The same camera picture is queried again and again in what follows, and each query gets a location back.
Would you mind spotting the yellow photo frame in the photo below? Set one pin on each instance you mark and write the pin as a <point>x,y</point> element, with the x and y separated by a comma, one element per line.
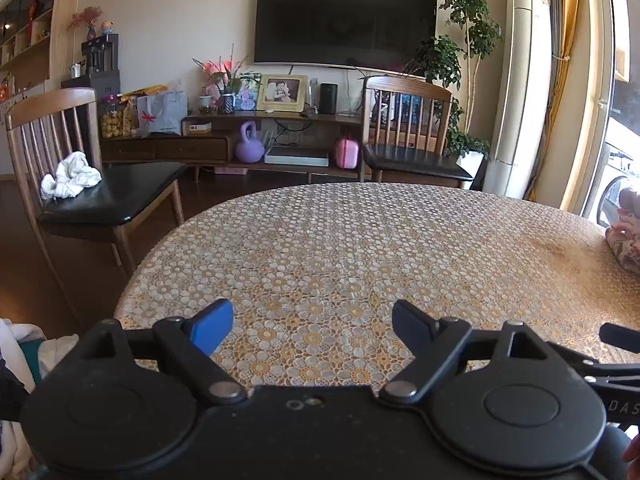
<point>282,92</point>

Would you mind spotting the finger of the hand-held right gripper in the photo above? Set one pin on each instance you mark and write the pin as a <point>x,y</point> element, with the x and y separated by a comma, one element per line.
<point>620,335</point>

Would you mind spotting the blue printed picture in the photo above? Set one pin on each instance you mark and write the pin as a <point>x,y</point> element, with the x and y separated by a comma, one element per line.
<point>411,107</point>

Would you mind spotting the jar of gold chocolates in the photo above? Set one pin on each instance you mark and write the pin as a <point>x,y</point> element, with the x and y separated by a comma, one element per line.
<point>110,122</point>

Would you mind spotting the sliding glass door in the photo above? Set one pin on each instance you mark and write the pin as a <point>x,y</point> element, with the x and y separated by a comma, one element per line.
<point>595,110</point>

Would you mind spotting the small vase pink blossoms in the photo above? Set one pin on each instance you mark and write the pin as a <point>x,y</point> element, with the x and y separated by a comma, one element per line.
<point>91,32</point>

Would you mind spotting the white mug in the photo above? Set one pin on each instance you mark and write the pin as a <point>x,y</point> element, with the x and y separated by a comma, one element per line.
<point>75,71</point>

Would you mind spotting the small doll figurine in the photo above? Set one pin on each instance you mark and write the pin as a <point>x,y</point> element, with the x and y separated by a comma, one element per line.
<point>107,27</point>

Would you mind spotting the pile of light clothes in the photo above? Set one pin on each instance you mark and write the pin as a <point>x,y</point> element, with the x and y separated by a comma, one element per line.
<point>15,340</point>

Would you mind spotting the potted pink flowers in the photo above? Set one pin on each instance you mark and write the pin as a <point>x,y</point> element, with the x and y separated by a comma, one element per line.
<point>227,102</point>

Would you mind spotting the person's right hand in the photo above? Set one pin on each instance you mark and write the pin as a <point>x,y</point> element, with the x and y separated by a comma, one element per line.
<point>634,450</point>

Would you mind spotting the yellow cellophane snack bag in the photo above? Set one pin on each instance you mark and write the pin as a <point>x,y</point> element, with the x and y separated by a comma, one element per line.
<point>131,115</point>

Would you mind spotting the washing machine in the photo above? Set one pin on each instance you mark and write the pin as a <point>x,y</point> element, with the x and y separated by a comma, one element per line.
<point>617,185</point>

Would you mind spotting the wooden television cabinet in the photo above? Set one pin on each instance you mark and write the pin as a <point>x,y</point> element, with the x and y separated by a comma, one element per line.
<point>165,147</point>

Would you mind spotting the white gift bag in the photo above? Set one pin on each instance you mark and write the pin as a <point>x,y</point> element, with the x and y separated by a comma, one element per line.
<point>162,112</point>

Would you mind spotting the pink case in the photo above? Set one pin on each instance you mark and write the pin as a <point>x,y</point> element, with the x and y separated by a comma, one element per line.
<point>346,154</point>

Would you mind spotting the purple kettlebell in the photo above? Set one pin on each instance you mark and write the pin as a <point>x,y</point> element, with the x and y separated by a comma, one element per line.
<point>249,150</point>

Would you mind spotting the white ceramic pot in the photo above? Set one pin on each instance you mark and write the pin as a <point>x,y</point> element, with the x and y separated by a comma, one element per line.
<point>206,105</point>

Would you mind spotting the wooden chair black seat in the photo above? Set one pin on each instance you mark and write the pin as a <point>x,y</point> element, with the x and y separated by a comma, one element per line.
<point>415,160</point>
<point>125,195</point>

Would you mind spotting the pink flat box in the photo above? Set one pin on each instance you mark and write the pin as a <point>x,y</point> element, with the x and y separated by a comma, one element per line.
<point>231,170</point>

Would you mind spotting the white crumpled cloth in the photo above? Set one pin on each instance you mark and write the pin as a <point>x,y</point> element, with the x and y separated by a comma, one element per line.
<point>70,175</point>

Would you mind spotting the small printed picture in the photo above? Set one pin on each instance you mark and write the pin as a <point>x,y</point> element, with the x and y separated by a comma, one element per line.
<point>247,92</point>

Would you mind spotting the wooden shelf unit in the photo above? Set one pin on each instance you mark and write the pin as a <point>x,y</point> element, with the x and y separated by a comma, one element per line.
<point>30,55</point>

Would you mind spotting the white flat box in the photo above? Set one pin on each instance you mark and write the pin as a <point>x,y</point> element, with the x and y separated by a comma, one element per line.
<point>295,156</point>

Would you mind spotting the pile of floral clothes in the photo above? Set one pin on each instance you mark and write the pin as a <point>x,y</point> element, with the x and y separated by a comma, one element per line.
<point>627,250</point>

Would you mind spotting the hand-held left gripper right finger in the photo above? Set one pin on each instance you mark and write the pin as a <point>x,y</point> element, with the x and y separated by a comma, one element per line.
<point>410,320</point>

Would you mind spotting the white slim device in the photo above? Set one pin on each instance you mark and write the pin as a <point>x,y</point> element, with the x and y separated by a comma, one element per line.
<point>312,95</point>

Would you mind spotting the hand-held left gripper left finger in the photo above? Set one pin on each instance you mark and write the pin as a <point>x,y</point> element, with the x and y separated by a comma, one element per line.
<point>212,327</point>

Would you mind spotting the yellow grey curtain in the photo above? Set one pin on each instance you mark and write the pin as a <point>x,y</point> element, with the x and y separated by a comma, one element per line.
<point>567,20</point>

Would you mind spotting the small white box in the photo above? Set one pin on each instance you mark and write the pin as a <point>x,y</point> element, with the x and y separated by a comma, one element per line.
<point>200,127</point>

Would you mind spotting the potted green tree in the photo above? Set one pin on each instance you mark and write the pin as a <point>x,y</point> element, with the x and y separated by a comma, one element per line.
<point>467,15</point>

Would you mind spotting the black television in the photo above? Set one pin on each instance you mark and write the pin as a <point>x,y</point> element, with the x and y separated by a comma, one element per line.
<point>345,20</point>

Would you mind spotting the black speaker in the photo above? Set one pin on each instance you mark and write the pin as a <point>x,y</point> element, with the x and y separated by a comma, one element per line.
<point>328,99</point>

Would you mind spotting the white tower air conditioner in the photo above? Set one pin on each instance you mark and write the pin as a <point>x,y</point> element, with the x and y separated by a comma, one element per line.
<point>520,85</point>

